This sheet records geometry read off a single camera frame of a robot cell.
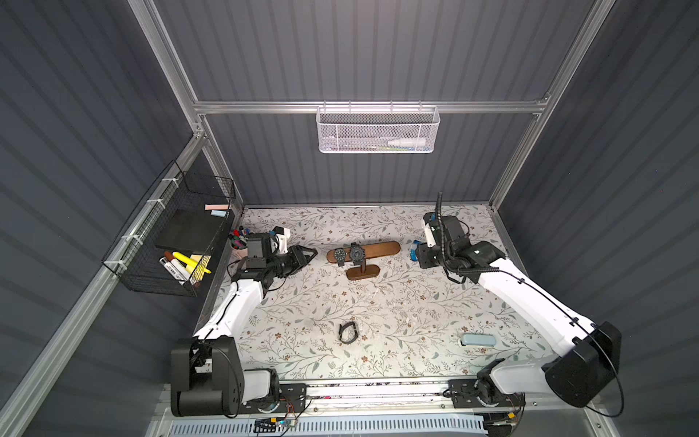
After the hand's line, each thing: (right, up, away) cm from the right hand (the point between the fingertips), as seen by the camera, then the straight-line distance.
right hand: (422, 251), depth 80 cm
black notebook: (-65, +6, -3) cm, 66 cm away
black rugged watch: (-20, -1, +6) cm, 21 cm away
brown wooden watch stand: (-17, -9, +17) cm, 26 cm away
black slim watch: (-25, -2, +7) cm, 26 cm away
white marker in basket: (-66, -3, -12) cm, 67 cm away
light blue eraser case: (+18, -27, +3) cm, 33 cm away
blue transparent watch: (-1, -1, +7) cm, 7 cm away
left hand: (-32, -2, +2) cm, 32 cm away
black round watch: (-22, -26, +5) cm, 35 cm away
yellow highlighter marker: (-63, -2, -11) cm, 64 cm away
